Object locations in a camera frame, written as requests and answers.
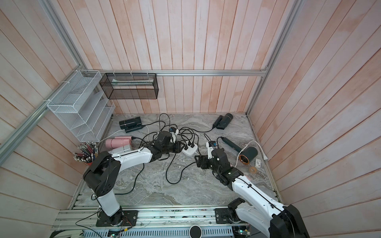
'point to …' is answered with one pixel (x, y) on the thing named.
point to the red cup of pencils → (87, 152)
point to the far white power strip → (190, 151)
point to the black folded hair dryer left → (131, 125)
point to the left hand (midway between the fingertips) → (183, 146)
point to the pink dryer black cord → (174, 157)
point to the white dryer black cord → (134, 183)
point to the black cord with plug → (143, 125)
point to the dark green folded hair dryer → (222, 121)
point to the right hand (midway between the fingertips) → (200, 155)
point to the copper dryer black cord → (198, 142)
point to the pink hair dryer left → (118, 141)
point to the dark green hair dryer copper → (246, 154)
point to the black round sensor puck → (195, 231)
